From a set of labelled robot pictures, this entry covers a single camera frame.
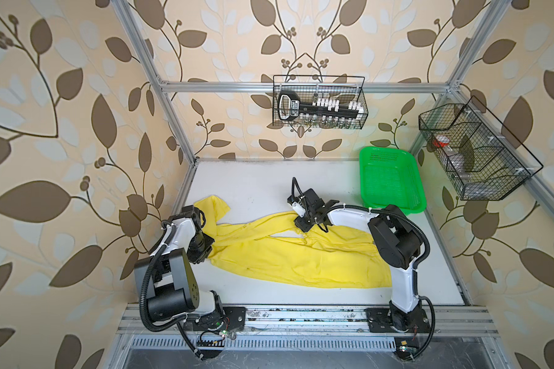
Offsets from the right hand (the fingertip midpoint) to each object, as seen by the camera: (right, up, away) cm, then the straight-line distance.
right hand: (302, 220), depth 98 cm
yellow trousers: (-12, -9, -7) cm, 16 cm away
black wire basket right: (+56, +24, -25) cm, 66 cm away
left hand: (-37, -10, -13) cm, 40 cm away
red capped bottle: (+48, +31, -17) cm, 60 cm away
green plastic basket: (+45, +19, +15) cm, 51 cm away
